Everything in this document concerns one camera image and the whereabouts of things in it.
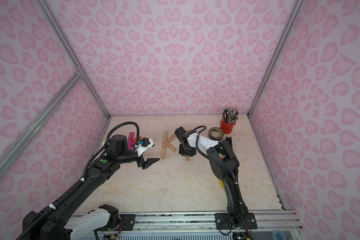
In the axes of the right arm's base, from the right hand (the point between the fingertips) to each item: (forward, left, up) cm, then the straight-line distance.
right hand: (184, 153), depth 98 cm
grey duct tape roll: (+18, -22, -1) cm, 28 cm away
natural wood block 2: (+7, +14, +1) cm, 16 cm away
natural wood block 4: (+6, +10, +1) cm, 12 cm away
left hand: (-12, +12, +22) cm, 27 cm away
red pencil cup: (+17, -28, +6) cm, 34 cm away
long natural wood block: (0, +14, 0) cm, 14 cm away
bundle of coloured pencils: (+20, -29, +15) cm, 38 cm away
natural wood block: (+15, +14, 0) cm, 21 cm away
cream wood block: (-4, -2, 0) cm, 4 cm away
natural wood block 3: (+12, +10, 0) cm, 16 cm away
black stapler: (+11, -31, 0) cm, 32 cm away
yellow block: (-27, -17, +23) cm, 39 cm away
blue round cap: (-42, -44, 0) cm, 61 cm away
